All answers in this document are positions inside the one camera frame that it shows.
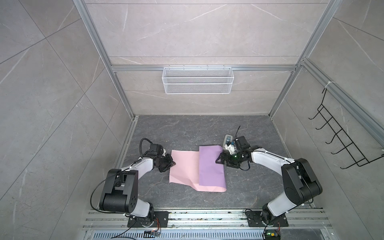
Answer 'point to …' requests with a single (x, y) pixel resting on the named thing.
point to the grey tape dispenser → (227, 138)
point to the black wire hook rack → (359, 158)
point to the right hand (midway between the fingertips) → (221, 162)
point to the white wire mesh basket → (198, 80)
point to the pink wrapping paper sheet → (199, 169)
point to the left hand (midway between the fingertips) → (175, 159)
